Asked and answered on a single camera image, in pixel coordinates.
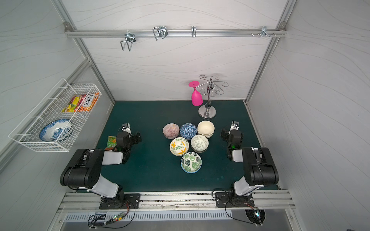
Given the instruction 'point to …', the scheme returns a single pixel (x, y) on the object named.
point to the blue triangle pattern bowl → (188, 131)
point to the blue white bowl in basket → (55, 130)
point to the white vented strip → (152, 215)
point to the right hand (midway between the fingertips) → (232, 128)
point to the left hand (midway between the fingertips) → (131, 132)
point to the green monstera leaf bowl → (191, 162)
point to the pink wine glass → (197, 99)
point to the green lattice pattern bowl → (199, 143)
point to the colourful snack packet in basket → (82, 103)
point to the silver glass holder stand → (207, 111)
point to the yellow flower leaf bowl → (179, 146)
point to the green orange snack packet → (112, 143)
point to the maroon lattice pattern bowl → (199, 152)
